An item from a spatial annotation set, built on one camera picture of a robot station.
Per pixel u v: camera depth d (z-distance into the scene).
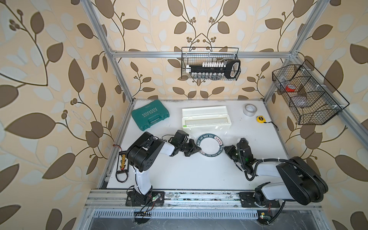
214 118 1.01
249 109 1.12
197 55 0.91
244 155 0.71
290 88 0.81
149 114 1.06
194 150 0.85
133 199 0.74
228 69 0.84
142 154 0.52
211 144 0.95
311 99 0.73
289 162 0.48
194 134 0.99
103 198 0.77
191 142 0.86
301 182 0.43
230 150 0.81
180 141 0.79
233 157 0.82
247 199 0.74
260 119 1.05
